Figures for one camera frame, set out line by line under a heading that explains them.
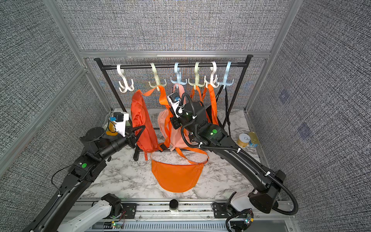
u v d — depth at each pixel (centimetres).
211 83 67
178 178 84
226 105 73
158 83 67
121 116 52
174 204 66
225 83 68
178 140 89
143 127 62
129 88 67
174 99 52
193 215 73
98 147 47
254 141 95
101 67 58
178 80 67
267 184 39
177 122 57
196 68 59
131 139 57
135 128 59
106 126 103
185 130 53
